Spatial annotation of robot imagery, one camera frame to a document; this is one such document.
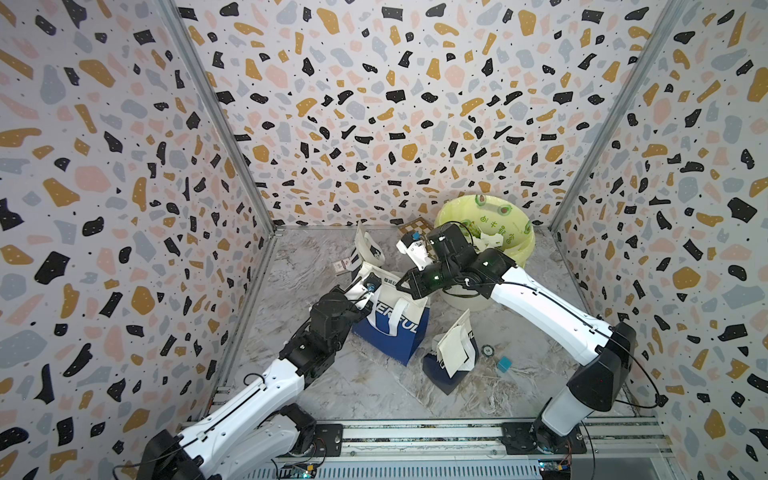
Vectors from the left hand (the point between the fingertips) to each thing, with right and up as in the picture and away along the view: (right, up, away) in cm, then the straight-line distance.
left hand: (358, 277), depth 75 cm
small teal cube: (+41, -26, +11) cm, 50 cm away
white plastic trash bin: (+24, -4, -13) cm, 28 cm away
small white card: (-12, +1, +32) cm, 34 cm away
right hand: (+10, -2, -3) cm, 11 cm away
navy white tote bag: (+10, -11, -5) cm, 16 cm away
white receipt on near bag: (+24, -18, -4) cm, 30 cm away
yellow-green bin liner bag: (+37, +18, +17) cm, 45 cm away
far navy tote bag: (+1, +2, -1) cm, 3 cm away
